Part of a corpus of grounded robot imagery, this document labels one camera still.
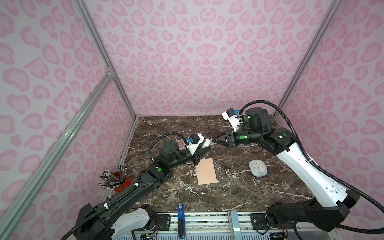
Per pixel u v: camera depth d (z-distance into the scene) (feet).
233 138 1.78
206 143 2.09
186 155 1.86
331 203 1.25
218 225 2.37
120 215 1.41
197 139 1.81
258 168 2.89
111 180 2.41
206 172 2.97
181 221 2.36
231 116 1.86
